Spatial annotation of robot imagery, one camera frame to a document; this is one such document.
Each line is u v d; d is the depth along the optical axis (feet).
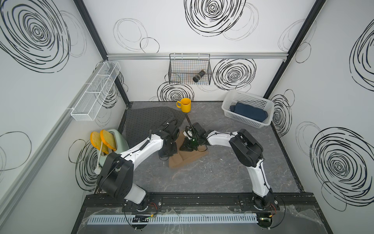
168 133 2.23
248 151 1.78
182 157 2.86
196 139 2.62
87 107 2.36
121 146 2.54
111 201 2.43
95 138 2.39
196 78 2.92
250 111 3.52
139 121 3.55
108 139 2.65
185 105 3.53
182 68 3.16
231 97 3.86
